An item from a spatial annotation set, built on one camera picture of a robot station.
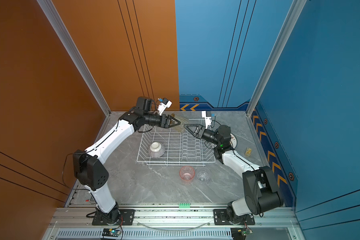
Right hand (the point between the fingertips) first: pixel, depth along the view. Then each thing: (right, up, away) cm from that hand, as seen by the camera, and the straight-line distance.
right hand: (184, 128), depth 73 cm
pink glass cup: (+1, -27, +13) cm, 30 cm away
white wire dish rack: (-2, -13, +22) cm, 25 cm away
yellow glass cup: (0, +3, +1) cm, 3 cm away
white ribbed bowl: (-18, -14, +18) cm, 29 cm away
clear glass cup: (+11, -27, +13) cm, 32 cm away
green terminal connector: (-1, -40, +4) cm, 40 cm away
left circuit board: (-35, -50, -2) cm, 61 cm away
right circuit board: (+26, -50, -3) cm, 56 cm away
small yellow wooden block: (+41, -16, +23) cm, 50 cm away
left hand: (-4, +3, +3) cm, 6 cm away
